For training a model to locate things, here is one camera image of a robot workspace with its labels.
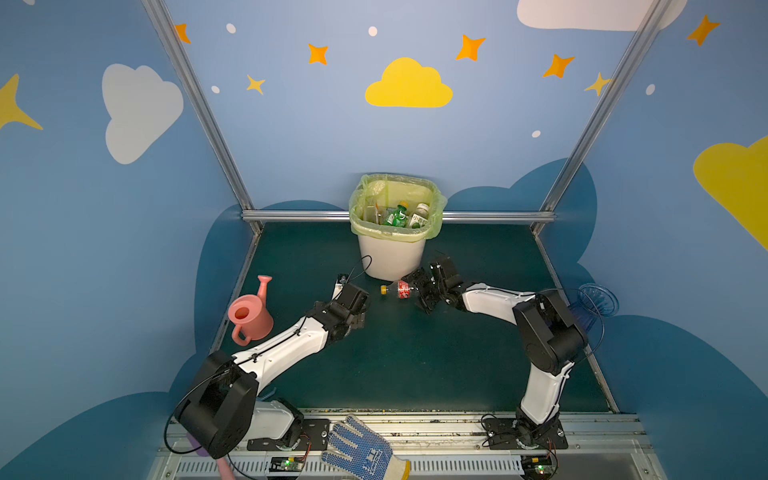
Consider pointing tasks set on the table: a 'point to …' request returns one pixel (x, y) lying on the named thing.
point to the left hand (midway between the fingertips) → (346, 309)
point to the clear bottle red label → (401, 289)
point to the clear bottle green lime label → (420, 218)
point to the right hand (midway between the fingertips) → (407, 283)
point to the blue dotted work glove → (371, 456)
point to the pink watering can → (251, 315)
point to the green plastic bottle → (398, 218)
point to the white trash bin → (391, 261)
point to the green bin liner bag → (389, 190)
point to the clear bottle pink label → (371, 214)
